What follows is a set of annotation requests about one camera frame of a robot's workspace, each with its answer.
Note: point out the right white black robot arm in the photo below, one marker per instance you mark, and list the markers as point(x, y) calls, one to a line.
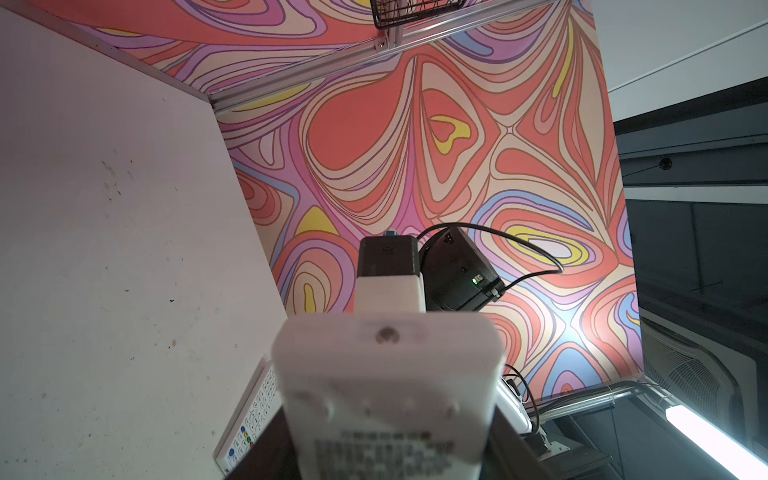
point(456, 275)

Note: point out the back black wire basket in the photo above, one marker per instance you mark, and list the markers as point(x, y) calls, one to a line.
point(391, 13)

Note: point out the small white remote control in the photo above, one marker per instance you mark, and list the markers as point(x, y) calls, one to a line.
point(255, 410)

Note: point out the long white remote control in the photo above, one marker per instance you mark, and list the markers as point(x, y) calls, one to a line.
point(388, 396)

